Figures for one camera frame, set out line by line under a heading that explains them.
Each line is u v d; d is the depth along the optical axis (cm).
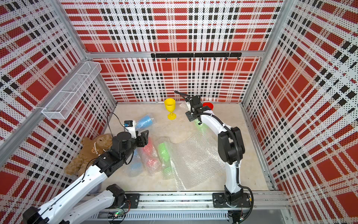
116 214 69
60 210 40
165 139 92
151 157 82
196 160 88
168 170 78
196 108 73
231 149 52
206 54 89
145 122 100
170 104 102
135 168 78
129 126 63
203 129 92
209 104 99
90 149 85
